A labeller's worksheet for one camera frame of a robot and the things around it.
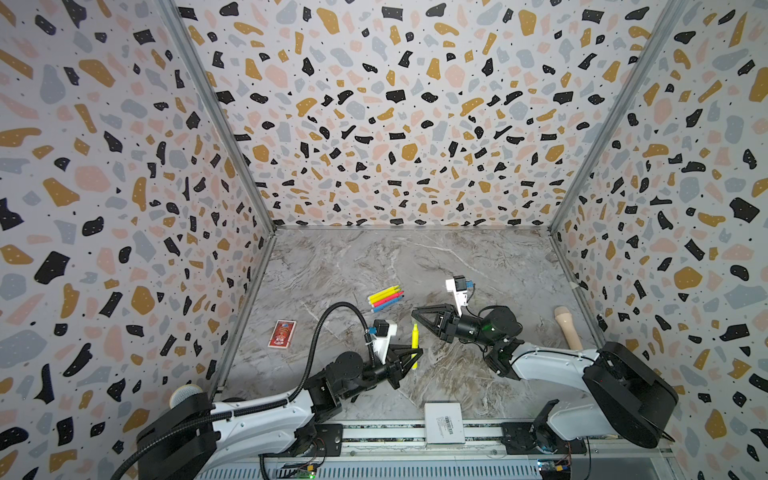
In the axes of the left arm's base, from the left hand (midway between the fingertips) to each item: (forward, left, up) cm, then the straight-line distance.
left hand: (421, 349), depth 69 cm
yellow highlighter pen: (+1, +1, -1) cm, 2 cm away
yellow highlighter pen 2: (+26, +10, -19) cm, 34 cm away
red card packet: (+12, +40, -18) cm, 46 cm away
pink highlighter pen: (+25, +9, -20) cm, 33 cm away
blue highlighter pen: (+22, +12, -19) cm, 32 cm away
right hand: (+5, +2, +7) cm, 9 cm away
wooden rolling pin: (+14, -47, -17) cm, 52 cm away
